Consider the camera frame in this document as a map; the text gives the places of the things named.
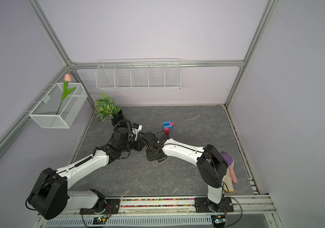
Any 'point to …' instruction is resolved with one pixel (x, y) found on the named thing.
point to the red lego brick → (166, 131)
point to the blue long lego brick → (166, 125)
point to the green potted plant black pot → (105, 106)
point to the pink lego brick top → (172, 123)
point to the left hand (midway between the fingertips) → (148, 142)
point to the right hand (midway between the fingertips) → (151, 155)
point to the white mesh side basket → (43, 112)
